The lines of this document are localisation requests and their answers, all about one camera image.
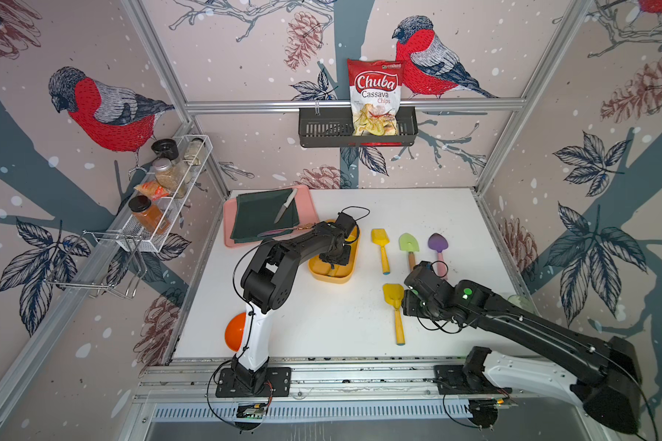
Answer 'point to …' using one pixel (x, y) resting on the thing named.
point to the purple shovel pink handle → (437, 242)
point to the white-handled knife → (284, 207)
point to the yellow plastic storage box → (323, 271)
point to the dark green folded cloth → (256, 212)
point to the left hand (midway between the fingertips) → (344, 254)
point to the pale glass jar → (191, 150)
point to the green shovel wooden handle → (409, 243)
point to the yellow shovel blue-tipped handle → (379, 236)
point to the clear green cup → (524, 302)
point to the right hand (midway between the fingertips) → (407, 303)
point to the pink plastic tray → (307, 213)
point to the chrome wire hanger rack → (112, 265)
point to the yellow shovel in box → (333, 272)
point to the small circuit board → (255, 411)
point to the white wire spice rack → (143, 230)
